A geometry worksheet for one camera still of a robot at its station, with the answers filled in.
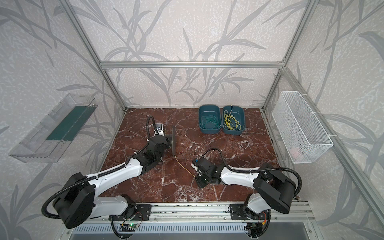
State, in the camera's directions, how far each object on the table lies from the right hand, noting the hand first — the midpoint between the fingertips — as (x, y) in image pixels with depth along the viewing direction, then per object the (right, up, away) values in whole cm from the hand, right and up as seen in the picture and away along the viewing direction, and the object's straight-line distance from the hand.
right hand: (197, 177), depth 85 cm
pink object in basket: (+49, +17, -13) cm, 53 cm away
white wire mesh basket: (+45, +27, -24) cm, 57 cm away
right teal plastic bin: (+32, +39, +30) cm, 58 cm away
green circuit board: (-30, -17, -15) cm, 38 cm away
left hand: (-19, +28, 0) cm, 33 cm away
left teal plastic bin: (+8, +41, +27) cm, 50 cm away
